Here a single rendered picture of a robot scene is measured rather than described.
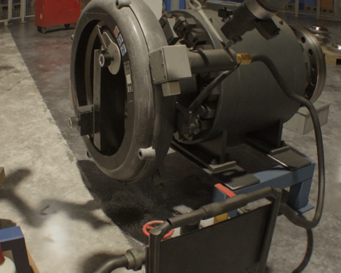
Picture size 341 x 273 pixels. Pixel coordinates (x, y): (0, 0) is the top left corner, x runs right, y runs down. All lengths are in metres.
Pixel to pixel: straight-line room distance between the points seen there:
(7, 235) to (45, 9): 6.19
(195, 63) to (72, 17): 5.82
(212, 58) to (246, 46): 0.37
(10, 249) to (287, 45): 1.47
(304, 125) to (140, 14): 1.84
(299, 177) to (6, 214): 1.36
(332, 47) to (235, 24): 4.84
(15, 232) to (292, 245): 1.30
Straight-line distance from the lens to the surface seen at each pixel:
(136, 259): 1.02
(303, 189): 2.08
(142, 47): 1.42
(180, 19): 1.40
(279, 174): 1.90
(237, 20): 1.19
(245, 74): 1.72
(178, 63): 1.32
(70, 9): 7.09
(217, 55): 1.43
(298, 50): 1.97
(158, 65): 1.34
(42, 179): 2.32
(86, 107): 1.77
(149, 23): 1.46
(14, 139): 2.87
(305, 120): 3.04
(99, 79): 1.63
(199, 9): 1.34
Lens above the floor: 1.08
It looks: 23 degrees down
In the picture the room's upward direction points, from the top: 2 degrees clockwise
